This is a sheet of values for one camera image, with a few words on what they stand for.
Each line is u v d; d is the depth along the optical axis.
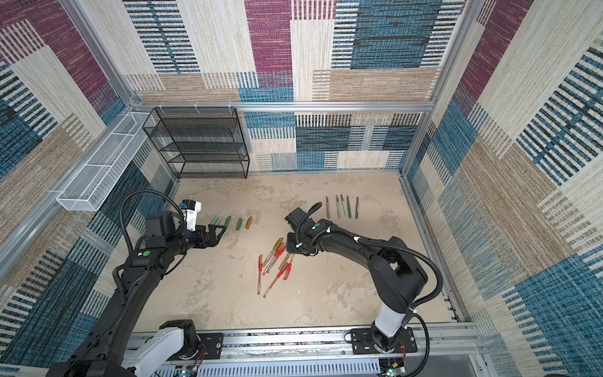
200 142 1.09
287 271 0.89
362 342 0.73
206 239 0.69
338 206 1.08
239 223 1.02
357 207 1.07
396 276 0.46
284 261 0.92
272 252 0.94
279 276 0.87
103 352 0.39
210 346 0.73
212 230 0.70
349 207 1.08
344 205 1.08
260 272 0.89
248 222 1.02
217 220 1.02
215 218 1.04
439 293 0.44
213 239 0.70
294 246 0.66
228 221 1.02
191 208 0.69
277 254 0.94
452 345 0.74
